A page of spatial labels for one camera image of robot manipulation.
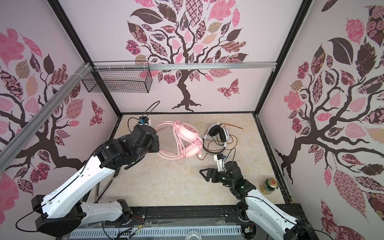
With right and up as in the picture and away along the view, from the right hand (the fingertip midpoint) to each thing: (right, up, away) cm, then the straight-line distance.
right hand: (204, 170), depth 79 cm
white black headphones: (+13, +18, +25) cm, 34 cm away
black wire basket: (-47, +57, +15) cm, 75 cm away
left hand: (-23, +17, -13) cm, 32 cm away
